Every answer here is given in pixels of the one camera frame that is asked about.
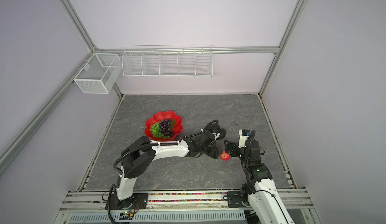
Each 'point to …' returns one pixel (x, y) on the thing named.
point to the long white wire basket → (167, 61)
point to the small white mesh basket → (99, 74)
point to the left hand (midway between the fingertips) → (217, 151)
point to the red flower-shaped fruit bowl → (177, 127)
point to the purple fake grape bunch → (165, 127)
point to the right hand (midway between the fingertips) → (233, 142)
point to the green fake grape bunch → (155, 129)
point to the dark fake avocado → (222, 132)
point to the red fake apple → (224, 156)
